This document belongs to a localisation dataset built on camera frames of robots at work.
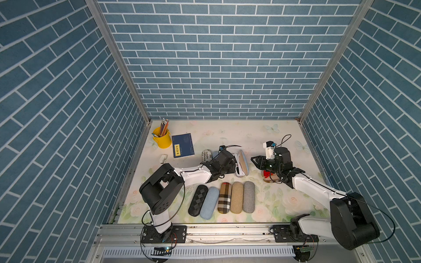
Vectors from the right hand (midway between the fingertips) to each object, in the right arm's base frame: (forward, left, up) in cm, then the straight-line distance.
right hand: (255, 159), depth 88 cm
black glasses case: (-22, +28, -8) cm, 37 cm away
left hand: (-3, +8, -5) cm, 10 cm away
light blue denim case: (-22, +23, -8) cm, 33 cm away
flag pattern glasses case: (+4, +27, -6) cm, 28 cm away
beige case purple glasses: (-19, +9, -8) cm, 22 cm away
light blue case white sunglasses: (-1, +6, -8) cm, 10 cm away
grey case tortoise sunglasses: (-18, +3, -8) cm, 20 cm away
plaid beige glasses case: (-19, +15, -8) cm, 25 cm away
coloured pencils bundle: (+16, +54, +5) cm, 57 cm away
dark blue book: (+13, +44, -9) cm, 47 cm away
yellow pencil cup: (+11, +55, -4) cm, 56 cm away
